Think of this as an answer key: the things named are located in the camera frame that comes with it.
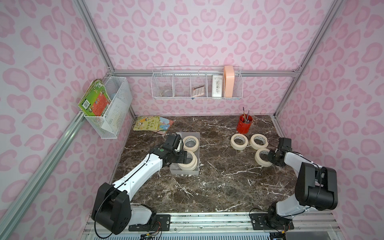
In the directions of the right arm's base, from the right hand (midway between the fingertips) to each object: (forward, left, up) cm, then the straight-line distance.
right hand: (271, 156), depth 94 cm
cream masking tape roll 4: (+12, +18, -2) cm, 22 cm away
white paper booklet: (+8, +92, +27) cm, 96 cm away
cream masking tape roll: (+4, +51, +1) cm, 51 cm away
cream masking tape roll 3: (-10, +50, +5) cm, 51 cm away
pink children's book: (+27, +72, 0) cm, 77 cm away
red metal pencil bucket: (+21, +15, +7) cm, 26 cm away
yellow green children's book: (+27, +86, +1) cm, 90 cm away
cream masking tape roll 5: (+12, +5, -2) cm, 14 cm away
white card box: (+32, +34, +30) cm, 56 cm away
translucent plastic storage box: (-9, +60, -1) cm, 61 cm away
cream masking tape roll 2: (-2, +50, +6) cm, 50 cm away
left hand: (-5, +55, +11) cm, 56 cm away
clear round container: (+28, +66, +28) cm, 77 cm away
